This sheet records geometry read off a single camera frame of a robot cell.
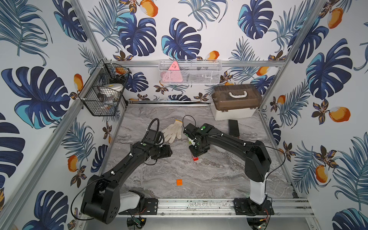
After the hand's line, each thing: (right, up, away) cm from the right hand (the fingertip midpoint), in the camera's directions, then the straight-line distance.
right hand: (197, 153), depth 85 cm
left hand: (-17, +1, -1) cm, 17 cm away
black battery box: (+29, +13, +22) cm, 39 cm away
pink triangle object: (-14, +48, +5) cm, 50 cm away
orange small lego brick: (-10, -16, -3) cm, 19 cm away
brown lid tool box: (+25, +32, +14) cm, 43 cm away
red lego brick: (0, -5, +8) cm, 9 cm away
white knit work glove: (-17, +11, +19) cm, 28 cm away
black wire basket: (-54, +35, -4) cm, 64 cm away
